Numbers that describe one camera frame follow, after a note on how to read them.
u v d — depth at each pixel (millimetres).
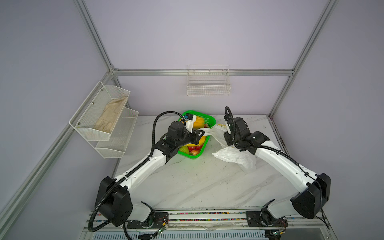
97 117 787
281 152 479
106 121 766
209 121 1099
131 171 454
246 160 714
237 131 584
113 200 404
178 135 594
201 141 954
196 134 663
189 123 688
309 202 397
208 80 946
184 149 936
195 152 922
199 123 971
